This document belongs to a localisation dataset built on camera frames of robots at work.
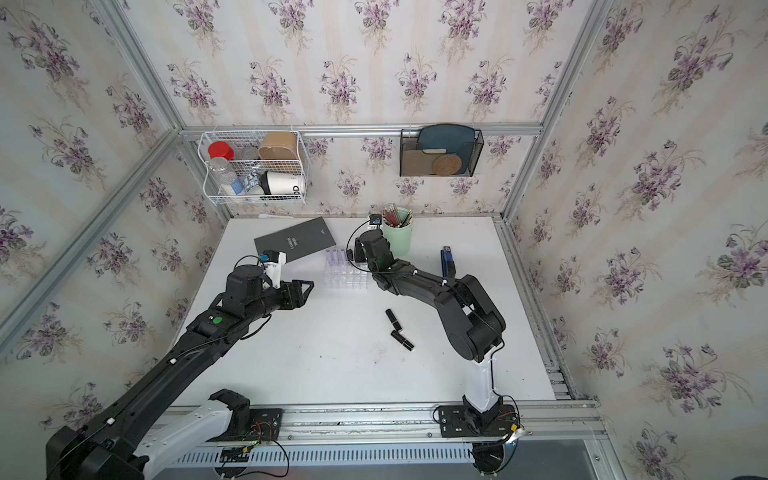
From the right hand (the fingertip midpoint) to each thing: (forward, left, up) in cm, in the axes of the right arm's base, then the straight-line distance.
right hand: (366, 238), depth 93 cm
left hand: (-21, +13, +4) cm, 25 cm away
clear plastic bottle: (+9, +42, +18) cm, 46 cm away
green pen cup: (+4, -10, 0) cm, 11 cm away
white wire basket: (+17, +36, +15) cm, 42 cm away
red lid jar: (+20, +46, +19) cm, 54 cm away
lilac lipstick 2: (-2, +9, -8) cm, 12 cm away
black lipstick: (-2, +6, -5) cm, 8 cm away
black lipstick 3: (-27, -12, -15) cm, 33 cm away
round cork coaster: (+23, -26, +12) cm, 36 cm away
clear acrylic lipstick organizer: (-5, +6, -14) cm, 16 cm away
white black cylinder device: (+12, +27, +12) cm, 32 cm away
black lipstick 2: (-21, -9, -14) cm, 27 cm away
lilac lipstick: (-2, +11, -8) cm, 13 cm away
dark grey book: (+8, +27, -11) cm, 30 cm away
